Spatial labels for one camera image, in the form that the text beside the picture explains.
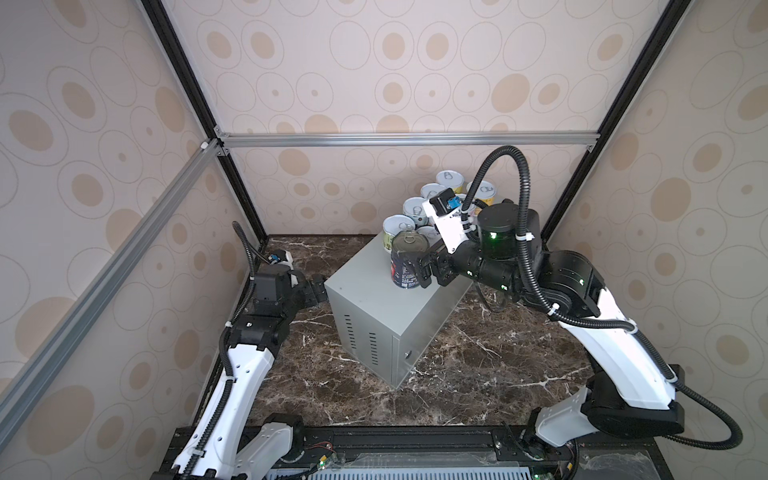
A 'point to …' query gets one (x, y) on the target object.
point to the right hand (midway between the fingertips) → (421, 241)
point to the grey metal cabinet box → (387, 325)
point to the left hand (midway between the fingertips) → (317, 276)
